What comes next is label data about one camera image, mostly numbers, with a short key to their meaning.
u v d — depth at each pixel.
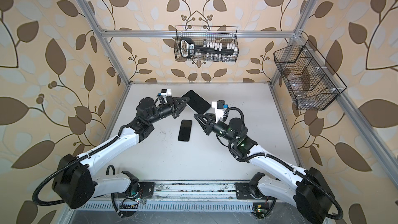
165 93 0.72
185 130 0.96
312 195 0.39
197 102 0.70
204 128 0.63
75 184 0.40
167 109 0.65
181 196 0.74
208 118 0.62
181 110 0.68
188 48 0.84
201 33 0.90
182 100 0.70
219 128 0.62
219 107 0.61
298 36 0.88
